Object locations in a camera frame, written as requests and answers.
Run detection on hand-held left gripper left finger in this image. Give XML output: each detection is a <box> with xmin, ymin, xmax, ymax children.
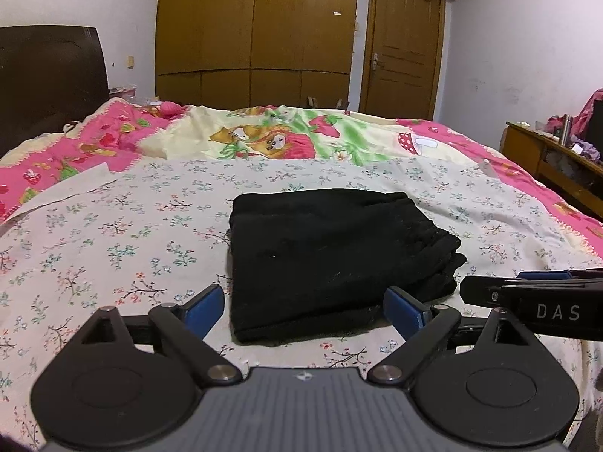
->
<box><xmin>80</xmin><ymin>285</ymin><xmax>244</xmax><ymax>385</ymax></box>

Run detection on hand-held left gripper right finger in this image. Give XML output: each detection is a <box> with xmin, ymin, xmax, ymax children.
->
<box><xmin>366</xmin><ymin>286</ymin><xmax>539</xmax><ymax>385</ymax></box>

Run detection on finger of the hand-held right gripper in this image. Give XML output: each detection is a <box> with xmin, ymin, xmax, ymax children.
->
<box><xmin>459</xmin><ymin>275</ymin><xmax>520</xmax><ymax>306</ymax></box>
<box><xmin>515</xmin><ymin>268</ymin><xmax>603</xmax><ymax>285</ymax></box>

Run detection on black pants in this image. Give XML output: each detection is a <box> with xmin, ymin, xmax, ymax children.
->
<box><xmin>227</xmin><ymin>189</ymin><xmax>468</xmax><ymax>346</ymax></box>

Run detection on white floral bed sheet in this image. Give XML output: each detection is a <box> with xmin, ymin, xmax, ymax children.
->
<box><xmin>0</xmin><ymin>156</ymin><xmax>603</xmax><ymax>449</ymax></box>

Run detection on wooden desk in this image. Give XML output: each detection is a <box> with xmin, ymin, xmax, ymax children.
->
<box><xmin>501</xmin><ymin>121</ymin><xmax>603</xmax><ymax>220</ymax></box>

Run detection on pink cloth pile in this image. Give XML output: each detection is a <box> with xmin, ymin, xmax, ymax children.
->
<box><xmin>572</xmin><ymin>89</ymin><xmax>603</xmax><ymax>138</ymax></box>

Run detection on pink cartoon printed blanket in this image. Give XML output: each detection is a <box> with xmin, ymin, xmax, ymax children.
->
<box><xmin>0</xmin><ymin>98</ymin><xmax>603</xmax><ymax>261</ymax></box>

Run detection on wooden door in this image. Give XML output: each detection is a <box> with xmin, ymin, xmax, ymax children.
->
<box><xmin>360</xmin><ymin>0</ymin><xmax>446</xmax><ymax>122</ymax></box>

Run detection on dark wooden headboard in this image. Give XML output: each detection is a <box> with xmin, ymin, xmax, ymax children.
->
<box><xmin>0</xmin><ymin>25</ymin><xmax>110</xmax><ymax>159</ymax></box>

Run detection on wooden wardrobe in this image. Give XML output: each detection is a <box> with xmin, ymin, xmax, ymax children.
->
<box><xmin>155</xmin><ymin>0</ymin><xmax>360</xmax><ymax>110</ymax></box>

